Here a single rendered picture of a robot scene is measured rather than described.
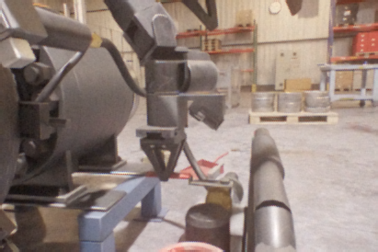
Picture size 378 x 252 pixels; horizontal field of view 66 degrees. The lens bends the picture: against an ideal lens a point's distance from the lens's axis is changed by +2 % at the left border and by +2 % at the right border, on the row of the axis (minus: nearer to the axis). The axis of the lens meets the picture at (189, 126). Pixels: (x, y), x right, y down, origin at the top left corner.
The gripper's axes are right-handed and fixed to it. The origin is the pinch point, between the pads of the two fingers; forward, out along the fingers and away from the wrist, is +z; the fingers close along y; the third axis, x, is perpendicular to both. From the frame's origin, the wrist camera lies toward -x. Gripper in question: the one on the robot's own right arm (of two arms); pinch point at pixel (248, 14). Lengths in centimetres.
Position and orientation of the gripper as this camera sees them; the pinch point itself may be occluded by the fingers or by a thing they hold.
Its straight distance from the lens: 32.0
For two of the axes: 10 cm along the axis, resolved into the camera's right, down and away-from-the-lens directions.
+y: -7.1, -0.9, 7.0
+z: 3.8, 7.9, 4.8
